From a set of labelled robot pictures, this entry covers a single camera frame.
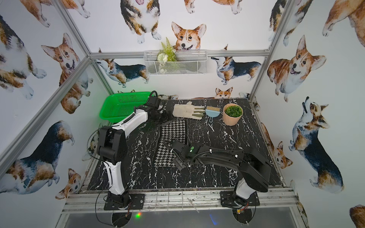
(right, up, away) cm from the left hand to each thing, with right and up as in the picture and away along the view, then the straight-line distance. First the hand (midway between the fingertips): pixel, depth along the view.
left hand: (172, 118), depth 95 cm
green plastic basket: (-47, +9, +22) cm, 53 cm away
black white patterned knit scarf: (-2, -9, +5) cm, 11 cm away
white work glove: (+10, +5, +18) cm, 22 cm away
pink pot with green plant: (+41, +2, +4) cm, 41 cm away
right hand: (+7, -22, -14) cm, 27 cm away
